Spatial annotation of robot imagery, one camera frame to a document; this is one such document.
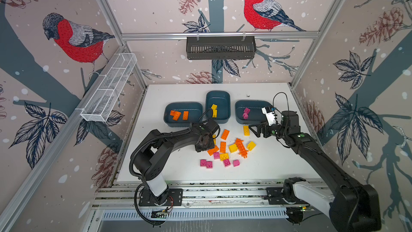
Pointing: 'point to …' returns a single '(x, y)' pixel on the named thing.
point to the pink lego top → (246, 111)
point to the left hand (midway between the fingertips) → (209, 147)
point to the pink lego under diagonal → (216, 155)
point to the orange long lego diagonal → (211, 152)
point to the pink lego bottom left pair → (209, 164)
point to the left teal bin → (195, 109)
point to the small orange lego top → (172, 113)
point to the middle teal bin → (222, 98)
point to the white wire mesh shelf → (102, 102)
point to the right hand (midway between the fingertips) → (255, 125)
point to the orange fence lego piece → (242, 149)
